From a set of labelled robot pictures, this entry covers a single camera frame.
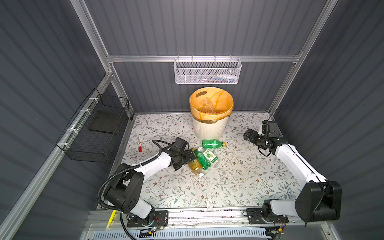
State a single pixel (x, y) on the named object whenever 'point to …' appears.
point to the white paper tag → (209, 204)
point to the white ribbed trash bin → (214, 131)
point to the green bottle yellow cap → (211, 144)
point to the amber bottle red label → (195, 165)
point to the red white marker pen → (140, 144)
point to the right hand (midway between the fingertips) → (252, 137)
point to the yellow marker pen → (111, 218)
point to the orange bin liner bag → (223, 100)
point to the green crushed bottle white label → (207, 158)
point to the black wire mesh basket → (92, 133)
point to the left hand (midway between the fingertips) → (190, 159)
